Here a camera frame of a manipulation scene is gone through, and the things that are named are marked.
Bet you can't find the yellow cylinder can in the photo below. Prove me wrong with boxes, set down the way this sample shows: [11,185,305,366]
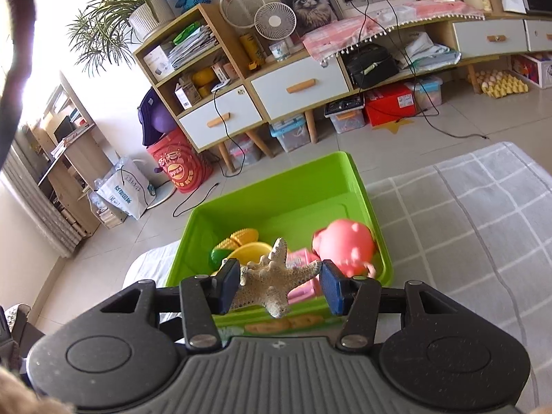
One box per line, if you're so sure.
[239,32,266,66]

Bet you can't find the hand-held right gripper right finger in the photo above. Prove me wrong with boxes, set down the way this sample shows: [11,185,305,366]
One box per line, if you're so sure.
[320,259,474,351]

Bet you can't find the white desk fan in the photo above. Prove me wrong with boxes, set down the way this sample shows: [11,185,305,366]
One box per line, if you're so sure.
[254,2,298,51]

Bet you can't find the long wooden media cabinet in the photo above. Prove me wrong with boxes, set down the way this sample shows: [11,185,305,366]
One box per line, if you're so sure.
[336,6,552,96]

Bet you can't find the green plastic storage box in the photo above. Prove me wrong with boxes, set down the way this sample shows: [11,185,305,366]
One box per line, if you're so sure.
[166,151,394,337]

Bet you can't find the white paper bag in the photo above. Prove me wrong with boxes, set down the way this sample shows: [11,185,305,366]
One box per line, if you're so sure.
[95,156,157,221]

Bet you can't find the yellow egg tray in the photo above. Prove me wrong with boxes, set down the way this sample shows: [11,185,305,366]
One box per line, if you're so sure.
[468,69,531,99]

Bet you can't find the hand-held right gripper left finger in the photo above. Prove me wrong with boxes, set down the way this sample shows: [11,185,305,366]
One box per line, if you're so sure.
[100,259,241,352]

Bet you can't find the tan fuzzy clothing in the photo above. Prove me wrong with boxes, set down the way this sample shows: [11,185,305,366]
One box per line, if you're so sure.
[0,368,70,414]

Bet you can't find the purple cap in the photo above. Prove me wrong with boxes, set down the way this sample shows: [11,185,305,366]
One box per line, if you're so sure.
[138,87,178,148]

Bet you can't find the pink tasselled cloth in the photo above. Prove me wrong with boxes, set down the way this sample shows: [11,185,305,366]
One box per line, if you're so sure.
[302,0,486,68]

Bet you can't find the red printed bucket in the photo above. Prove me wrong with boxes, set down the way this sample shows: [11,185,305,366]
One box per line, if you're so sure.
[146,127,215,194]

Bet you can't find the wooden cabinet with white drawers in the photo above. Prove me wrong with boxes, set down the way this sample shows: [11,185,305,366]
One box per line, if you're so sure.
[133,3,365,174]

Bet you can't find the clear bin with white lid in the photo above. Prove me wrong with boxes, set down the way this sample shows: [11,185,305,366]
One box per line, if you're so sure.
[412,75,445,109]

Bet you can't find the white fan grille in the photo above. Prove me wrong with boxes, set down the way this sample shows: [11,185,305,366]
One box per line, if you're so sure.
[220,0,265,29]

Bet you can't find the wooden desk shelf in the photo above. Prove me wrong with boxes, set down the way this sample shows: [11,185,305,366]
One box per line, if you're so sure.
[17,71,124,239]

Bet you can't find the green potted plant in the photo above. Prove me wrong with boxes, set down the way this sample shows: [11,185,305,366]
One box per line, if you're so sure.
[67,0,178,75]

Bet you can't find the pink toy pig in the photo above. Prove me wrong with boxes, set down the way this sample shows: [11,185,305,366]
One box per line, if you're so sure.
[311,219,377,279]

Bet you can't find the folded light clothes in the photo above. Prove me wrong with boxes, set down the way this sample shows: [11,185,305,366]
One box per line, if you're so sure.
[399,32,462,70]

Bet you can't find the white round fan base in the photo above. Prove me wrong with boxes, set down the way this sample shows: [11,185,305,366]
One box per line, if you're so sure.
[144,183,176,210]

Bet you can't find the pink rectangular block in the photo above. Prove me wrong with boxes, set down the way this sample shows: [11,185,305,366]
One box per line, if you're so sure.
[285,248,325,305]

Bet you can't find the yellow toy pot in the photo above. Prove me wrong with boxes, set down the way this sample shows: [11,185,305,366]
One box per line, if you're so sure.
[222,242,273,269]

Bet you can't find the red cardboard box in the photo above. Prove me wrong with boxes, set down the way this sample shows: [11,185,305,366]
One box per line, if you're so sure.
[364,83,418,127]

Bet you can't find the small clear storage bin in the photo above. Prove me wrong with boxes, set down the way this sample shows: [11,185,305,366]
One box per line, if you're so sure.
[226,134,263,167]

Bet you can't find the clear bin with blue lid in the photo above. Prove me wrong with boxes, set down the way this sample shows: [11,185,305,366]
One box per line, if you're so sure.
[270,114,312,153]

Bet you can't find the beige starfish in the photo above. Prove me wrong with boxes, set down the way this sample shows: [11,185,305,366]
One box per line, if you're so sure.
[228,237,323,317]

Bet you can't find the stack of papers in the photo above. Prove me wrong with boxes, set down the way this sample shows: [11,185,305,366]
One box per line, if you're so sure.
[168,23,219,70]

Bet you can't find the clear bin with dark lid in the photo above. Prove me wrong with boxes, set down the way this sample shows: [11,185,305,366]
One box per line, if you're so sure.
[323,95,367,135]

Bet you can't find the framed cat picture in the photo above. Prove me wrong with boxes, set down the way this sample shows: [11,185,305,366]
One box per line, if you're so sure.
[275,0,342,38]

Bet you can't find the black bag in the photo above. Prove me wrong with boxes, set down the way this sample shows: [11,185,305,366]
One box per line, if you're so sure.
[343,43,400,89]

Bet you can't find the black strap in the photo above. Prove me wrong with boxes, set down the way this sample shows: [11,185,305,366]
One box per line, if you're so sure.
[0,0,36,170]

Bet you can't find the grey checkered blanket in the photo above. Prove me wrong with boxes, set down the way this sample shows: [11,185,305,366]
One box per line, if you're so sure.
[123,141,552,414]

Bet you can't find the toy corn cob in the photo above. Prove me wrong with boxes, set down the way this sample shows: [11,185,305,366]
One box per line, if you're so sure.
[210,231,260,268]

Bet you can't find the white patterned box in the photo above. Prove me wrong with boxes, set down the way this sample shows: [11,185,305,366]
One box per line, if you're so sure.
[511,52,552,89]

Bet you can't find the white product box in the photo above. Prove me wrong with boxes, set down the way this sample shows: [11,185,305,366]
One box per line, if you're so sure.
[142,43,176,81]

